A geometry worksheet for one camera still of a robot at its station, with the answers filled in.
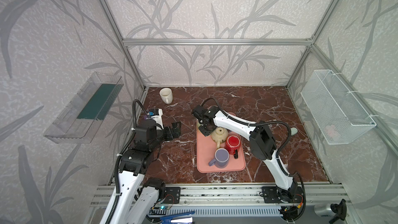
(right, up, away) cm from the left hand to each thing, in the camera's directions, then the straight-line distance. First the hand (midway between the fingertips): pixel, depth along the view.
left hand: (176, 120), depth 71 cm
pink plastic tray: (+14, -19, +18) cm, 29 cm away
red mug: (+28, -14, +11) cm, 33 cm away
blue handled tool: (+1, -45, -2) cm, 45 cm away
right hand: (+14, -6, +22) cm, 27 cm away
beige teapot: (+21, -11, +15) cm, 28 cm away
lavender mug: (+22, -20, +6) cm, 30 cm away
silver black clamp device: (+64, -33, -14) cm, 73 cm away
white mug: (-14, +13, +34) cm, 39 cm away
